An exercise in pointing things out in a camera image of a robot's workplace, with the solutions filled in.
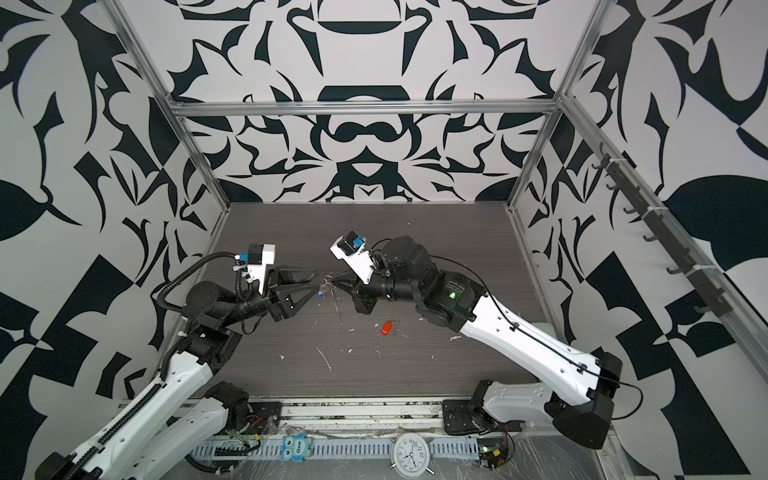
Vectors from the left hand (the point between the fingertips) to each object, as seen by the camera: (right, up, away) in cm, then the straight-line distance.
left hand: (319, 276), depth 60 cm
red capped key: (+13, -20, +29) cm, 38 cm away
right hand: (+3, -1, 0) cm, 3 cm away
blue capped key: (0, -3, -1) cm, 3 cm away
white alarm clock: (+19, -41, +7) cm, 45 cm away
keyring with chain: (+2, -1, +1) cm, 2 cm away
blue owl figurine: (-7, -40, +9) cm, 42 cm away
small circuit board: (+38, -43, +11) cm, 58 cm away
